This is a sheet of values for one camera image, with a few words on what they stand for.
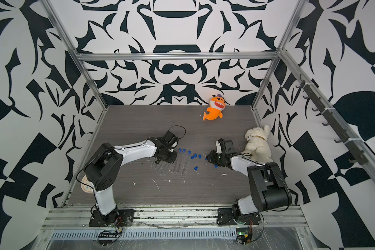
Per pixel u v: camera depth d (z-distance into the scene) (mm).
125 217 743
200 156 945
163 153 717
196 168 901
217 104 1113
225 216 744
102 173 483
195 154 965
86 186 509
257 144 890
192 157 939
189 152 963
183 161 918
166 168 894
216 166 897
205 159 932
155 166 894
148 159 659
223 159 725
